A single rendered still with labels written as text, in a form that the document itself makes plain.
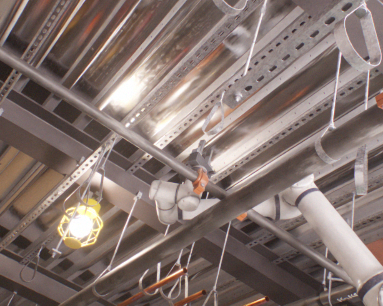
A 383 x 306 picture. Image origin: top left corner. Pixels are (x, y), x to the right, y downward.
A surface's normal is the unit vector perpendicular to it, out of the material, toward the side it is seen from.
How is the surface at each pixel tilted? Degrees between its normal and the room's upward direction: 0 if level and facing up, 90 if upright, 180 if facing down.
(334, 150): 161
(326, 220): 105
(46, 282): 90
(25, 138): 180
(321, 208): 95
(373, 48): 115
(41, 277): 90
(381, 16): 180
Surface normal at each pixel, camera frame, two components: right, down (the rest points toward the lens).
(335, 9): -0.23, 0.72
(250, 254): 0.57, -0.45
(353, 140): -0.48, 0.51
